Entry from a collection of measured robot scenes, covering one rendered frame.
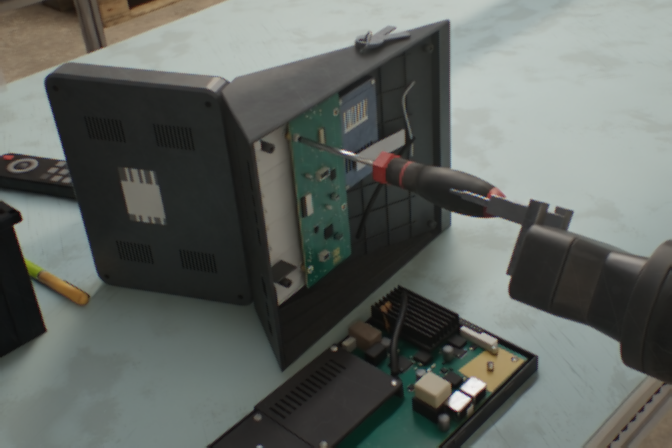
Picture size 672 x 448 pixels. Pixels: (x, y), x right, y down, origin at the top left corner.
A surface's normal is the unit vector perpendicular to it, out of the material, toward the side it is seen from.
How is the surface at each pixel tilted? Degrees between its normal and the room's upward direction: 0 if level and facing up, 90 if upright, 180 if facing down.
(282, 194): 90
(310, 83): 0
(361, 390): 0
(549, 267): 55
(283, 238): 90
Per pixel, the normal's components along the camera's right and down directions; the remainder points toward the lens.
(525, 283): -0.54, -0.11
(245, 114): -0.07, -0.84
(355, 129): 0.79, 0.29
